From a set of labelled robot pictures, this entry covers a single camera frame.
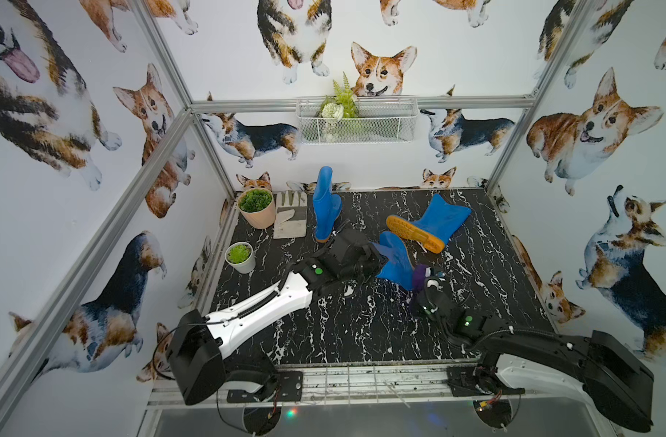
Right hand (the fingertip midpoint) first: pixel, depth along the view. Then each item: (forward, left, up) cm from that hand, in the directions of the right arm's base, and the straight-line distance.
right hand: (411, 292), depth 84 cm
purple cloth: (+3, -2, +5) cm, 6 cm away
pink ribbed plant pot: (+29, +52, +2) cm, 60 cm away
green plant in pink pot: (+34, +55, +7) cm, 65 cm away
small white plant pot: (+9, +53, +1) cm, 54 cm away
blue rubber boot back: (+28, -13, -3) cm, 31 cm away
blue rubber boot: (+24, +26, +14) cm, 38 cm away
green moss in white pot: (+12, +55, +5) cm, 57 cm away
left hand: (+2, +6, +18) cm, 19 cm away
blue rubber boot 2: (+10, +2, -2) cm, 11 cm away
